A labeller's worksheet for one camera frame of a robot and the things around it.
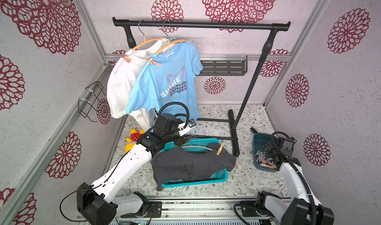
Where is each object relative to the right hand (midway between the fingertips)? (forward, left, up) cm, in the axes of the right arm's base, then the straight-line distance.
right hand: (271, 145), depth 84 cm
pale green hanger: (-2, +43, 0) cm, 43 cm away
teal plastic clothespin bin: (-4, +2, -10) cm, 11 cm away
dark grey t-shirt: (-13, +52, +3) cm, 54 cm away
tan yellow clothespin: (-5, +30, +4) cm, 31 cm away
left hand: (0, +49, +14) cm, 51 cm away
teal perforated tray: (-2, +42, +2) cm, 42 cm away
